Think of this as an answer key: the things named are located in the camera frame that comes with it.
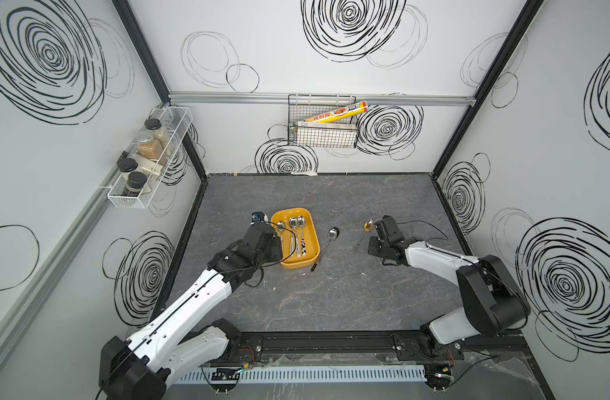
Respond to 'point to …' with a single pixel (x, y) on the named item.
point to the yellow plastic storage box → (310, 236)
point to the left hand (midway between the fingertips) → (274, 242)
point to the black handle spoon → (332, 233)
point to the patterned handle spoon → (302, 222)
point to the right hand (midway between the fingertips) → (375, 246)
